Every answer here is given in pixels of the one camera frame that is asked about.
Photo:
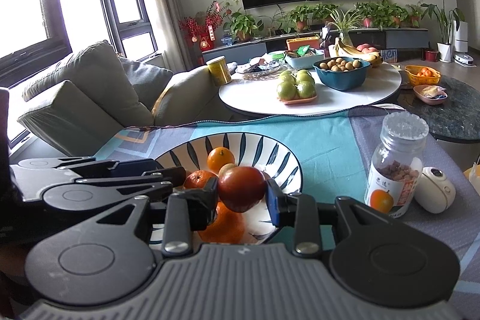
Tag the blue patterned tablecloth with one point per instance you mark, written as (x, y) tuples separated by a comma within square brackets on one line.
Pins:
[(334, 152)]

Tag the yellow tin can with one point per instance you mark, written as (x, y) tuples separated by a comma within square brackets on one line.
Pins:
[(219, 71)]

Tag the white potted tall plant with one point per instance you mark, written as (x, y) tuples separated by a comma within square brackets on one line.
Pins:
[(447, 21)]

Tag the orange basket of mandarins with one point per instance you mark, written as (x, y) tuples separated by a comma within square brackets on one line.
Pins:
[(419, 75)]

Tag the red festive decoration plant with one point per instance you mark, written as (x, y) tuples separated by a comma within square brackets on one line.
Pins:
[(201, 29)]

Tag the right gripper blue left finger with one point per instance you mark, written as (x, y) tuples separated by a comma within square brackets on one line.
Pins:
[(195, 209)]

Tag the large orange mandarin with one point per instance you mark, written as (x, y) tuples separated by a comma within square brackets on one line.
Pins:
[(228, 228)]

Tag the brown longan fruit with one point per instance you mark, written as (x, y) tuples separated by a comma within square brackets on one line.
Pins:
[(225, 168)]

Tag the red apple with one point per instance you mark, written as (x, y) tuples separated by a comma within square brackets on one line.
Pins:
[(241, 187)]

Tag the white robot vacuum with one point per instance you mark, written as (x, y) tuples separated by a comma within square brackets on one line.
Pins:
[(463, 59)]

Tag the striped white ceramic bowl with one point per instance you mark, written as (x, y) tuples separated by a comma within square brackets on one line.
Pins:
[(249, 149)]

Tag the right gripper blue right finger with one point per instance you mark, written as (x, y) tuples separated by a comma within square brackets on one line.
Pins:
[(290, 210)]

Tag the glass candy dish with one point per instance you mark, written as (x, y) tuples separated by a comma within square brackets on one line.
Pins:
[(259, 67)]

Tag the plastic jar with white lid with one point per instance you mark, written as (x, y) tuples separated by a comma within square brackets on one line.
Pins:
[(396, 165)]

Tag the plate of green apples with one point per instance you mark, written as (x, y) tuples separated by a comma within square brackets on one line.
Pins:
[(296, 87)]

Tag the round white coffee table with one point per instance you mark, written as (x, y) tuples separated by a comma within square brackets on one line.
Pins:
[(276, 96)]

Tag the banana bunch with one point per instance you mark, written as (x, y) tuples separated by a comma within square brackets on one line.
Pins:
[(340, 49)]

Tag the white oval gadget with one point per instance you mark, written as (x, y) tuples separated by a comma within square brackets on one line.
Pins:
[(434, 192)]

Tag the tv cabinet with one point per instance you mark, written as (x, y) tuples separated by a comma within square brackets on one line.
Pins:
[(396, 44)]

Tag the blue bowl of longans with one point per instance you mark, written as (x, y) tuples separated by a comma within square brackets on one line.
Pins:
[(342, 80)]

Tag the window with dark frame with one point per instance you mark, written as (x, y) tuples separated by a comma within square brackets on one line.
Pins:
[(36, 34)]

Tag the dark marble round table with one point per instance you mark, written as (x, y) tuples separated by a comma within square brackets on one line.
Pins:
[(456, 119)]

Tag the light blue snack box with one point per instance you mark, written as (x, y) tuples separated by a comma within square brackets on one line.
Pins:
[(304, 62)]

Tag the pink snack dish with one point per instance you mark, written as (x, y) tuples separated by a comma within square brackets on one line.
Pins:
[(430, 94)]

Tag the grey sofa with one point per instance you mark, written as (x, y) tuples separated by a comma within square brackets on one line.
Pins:
[(80, 102)]

